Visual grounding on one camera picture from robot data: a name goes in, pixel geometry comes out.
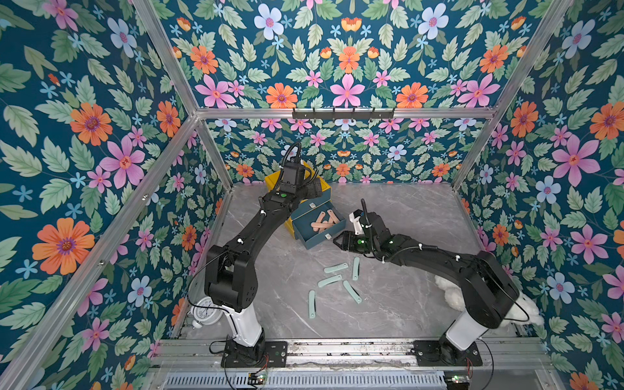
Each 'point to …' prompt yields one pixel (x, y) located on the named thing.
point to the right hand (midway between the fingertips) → (342, 236)
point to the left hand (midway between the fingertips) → (311, 182)
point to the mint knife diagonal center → (355, 295)
